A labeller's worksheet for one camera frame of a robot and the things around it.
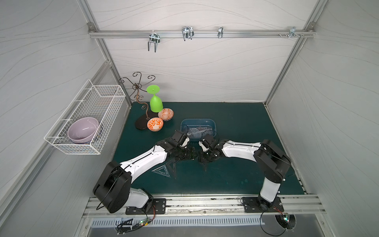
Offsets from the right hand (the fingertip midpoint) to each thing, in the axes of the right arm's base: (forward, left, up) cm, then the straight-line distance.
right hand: (198, 159), depth 90 cm
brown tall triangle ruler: (-4, +17, -1) cm, 17 cm away
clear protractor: (+19, +3, +1) cm, 19 cm away
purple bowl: (-5, +49, +36) cm, 62 cm away
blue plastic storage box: (+25, +9, +2) cm, 27 cm away
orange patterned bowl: (+24, +32, +3) cm, 40 cm away
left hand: (-2, +2, +9) cm, 9 cm away
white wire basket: (+16, +53, +32) cm, 64 cm away
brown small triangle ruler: (-2, -3, 0) cm, 4 cm away
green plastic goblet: (+25, +27, +22) cm, 43 cm away
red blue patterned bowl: (+34, +26, +2) cm, 43 cm away
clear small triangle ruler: (-8, +21, 0) cm, 23 cm away
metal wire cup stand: (+27, +43, +2) cm, 51 cm away
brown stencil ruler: (+25, -3, -2) cm, 25 cm away
